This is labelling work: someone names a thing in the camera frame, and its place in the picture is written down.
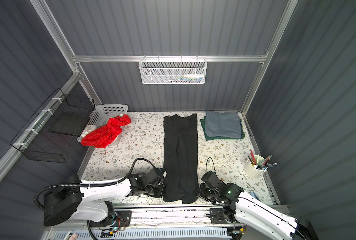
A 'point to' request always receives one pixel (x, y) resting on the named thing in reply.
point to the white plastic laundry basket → (100, 116)
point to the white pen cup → (255, 166)
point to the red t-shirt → (104, 136)
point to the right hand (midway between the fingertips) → (197, 195)
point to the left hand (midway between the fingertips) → (167, 194)
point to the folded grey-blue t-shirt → (223, 124)
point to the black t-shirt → (181, 158)
